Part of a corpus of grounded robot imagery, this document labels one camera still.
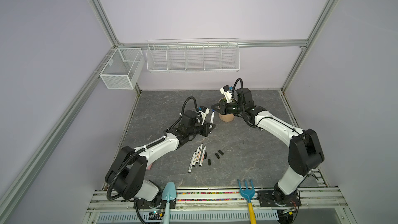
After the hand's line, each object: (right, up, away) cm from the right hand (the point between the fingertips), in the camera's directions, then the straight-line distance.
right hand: (211, 108), depth 83 cm
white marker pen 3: (-7, -26, +6) cm, 28 cm away
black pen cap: (-4, -27, +6) cm, 28 cm away
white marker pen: (-11, -30, +2) cm, 32 cm away
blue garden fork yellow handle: (+18, -42, -8) cm, 46 cm away
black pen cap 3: (+4, -28, +5) cm, 28 cm away
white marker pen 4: (-5, -27, +4) cm, 28 cm away
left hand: (+1, -10, 0) cm, 10 cm away
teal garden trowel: (-21, -41, -9) cm, 47 cm away
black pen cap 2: (-1, -30, +3) cm, 30 cm away
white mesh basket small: (-58, +26, +19) cm, 67 cm away
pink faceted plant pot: (+9, -6, +14) cm, 18 cm away
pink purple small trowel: (-35, -32, +2) cm, 47 cm away
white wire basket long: (-11, +33, +15) cm, 38 cm away
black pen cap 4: (+6, -26, +6) cm, 27 cm away
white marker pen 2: (-9, -27, +4) cm, 29 cm away
